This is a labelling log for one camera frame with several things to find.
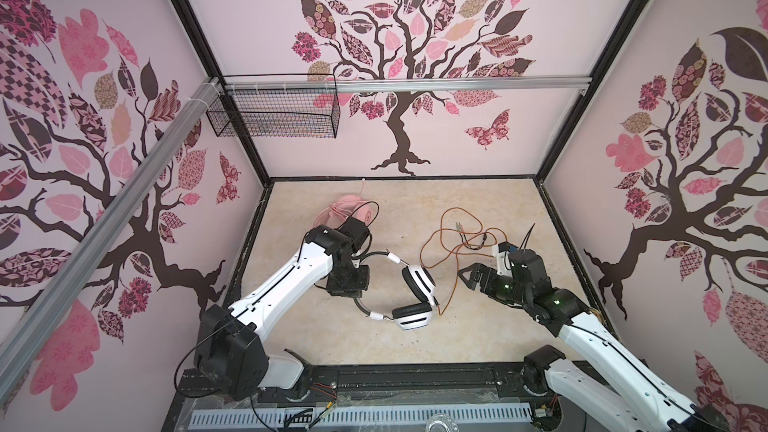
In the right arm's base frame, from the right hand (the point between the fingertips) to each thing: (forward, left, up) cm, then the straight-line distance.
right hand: (469, 274), depth 78 cm
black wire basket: (+72, +68, +4) cm, 99 cm away
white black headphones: (-12, +17, +5) cm, 22 cm away
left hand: (-6, +30, -1) cm, 30 cm away
